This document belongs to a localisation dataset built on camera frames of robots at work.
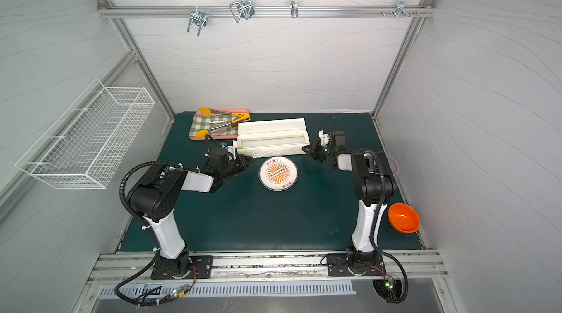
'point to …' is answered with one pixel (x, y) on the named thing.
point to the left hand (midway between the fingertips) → (255, 158)
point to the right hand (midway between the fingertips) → (303, 146)
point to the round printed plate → (278, 173)
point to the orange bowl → (403, 219)
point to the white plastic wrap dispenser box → (272, 137)
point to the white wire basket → (85, 145)
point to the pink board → (216, 112)
